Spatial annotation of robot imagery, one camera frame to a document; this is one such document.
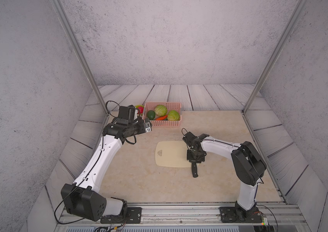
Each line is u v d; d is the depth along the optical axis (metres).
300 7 0.70
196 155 0.79
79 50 0.86
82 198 0.38
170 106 1.19
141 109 1.14
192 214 0.74
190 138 0.77
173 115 1.08
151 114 1.12
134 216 0.73
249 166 0.49
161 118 1.14
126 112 0.57
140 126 0.68
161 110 1.13
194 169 0.87
